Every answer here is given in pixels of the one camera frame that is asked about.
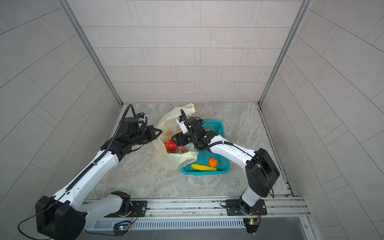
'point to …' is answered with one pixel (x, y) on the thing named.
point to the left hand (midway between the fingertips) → (165, 129)
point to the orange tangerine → (213, 162)
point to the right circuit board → (252, 224)
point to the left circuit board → (121, 228)
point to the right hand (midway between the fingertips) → (176, 136)
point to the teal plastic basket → (208, 163)
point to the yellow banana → (203, 167)
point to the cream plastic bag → (168, 124)
